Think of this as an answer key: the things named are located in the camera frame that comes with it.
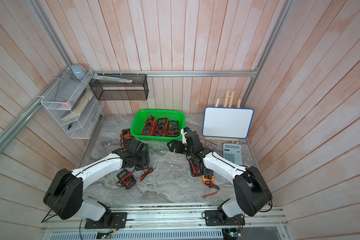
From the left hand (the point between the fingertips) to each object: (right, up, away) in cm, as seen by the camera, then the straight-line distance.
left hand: (143, 161), depth 89 cm
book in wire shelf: (-33, +38, -3) cm, 51 cm away
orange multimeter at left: (-16, +16, +15) cm, 27 cm away
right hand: (+18, +11, -3) cm, 21 cm away
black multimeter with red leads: (+32, -4, -1) cm, 32 cm away
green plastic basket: (-8, +28, +21) cm, 36 cm away
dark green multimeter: (+18, +19, +18) cm, 32 cm away
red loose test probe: (+39, -17, -7) cm, 43 cm away
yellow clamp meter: (+38, -8, -3) cm, 39 cm away
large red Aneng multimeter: (+10, +21, +18) cm, 29 cm away
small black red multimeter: (-8, -9, -5) cm, 14 cm away
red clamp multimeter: (+1, +21, +16) cm, 27 cm away
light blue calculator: (+57, +4, +7) cm, 58 cm away
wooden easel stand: (+50, +34, -1) cm, 60 cm away
